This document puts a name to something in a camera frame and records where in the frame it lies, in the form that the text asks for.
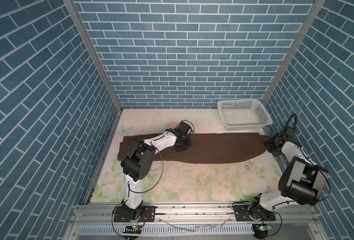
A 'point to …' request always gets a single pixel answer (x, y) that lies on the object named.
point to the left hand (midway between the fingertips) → (190, 146)
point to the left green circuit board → (134, 229)
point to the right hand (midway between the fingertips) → (266, 142)
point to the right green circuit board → (263, 228)
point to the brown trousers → (204, 147)
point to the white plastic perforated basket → (243, 115)
